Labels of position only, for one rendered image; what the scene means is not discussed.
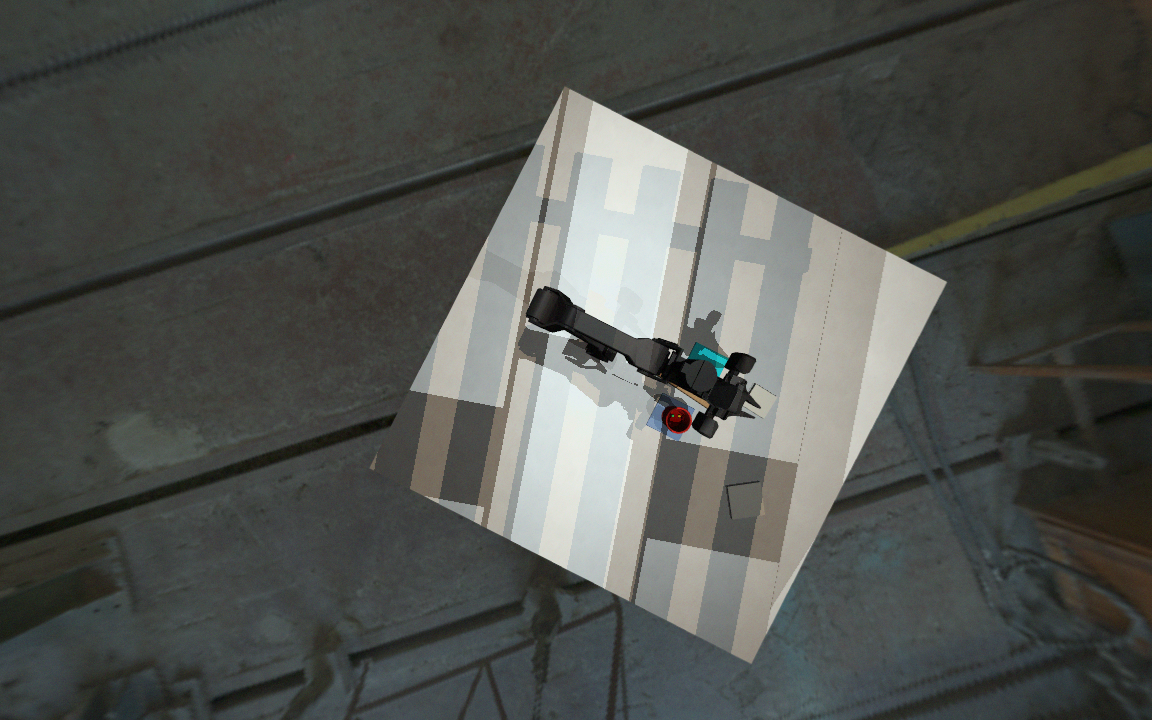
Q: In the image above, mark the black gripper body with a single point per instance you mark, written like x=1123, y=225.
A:
x=704, y=423

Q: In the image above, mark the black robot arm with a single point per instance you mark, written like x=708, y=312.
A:
x=553, y=311

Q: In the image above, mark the long wooden plank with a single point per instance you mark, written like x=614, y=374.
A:
x=692, y=396

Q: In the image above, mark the dark red cup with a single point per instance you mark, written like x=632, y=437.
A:
x=678, y=424

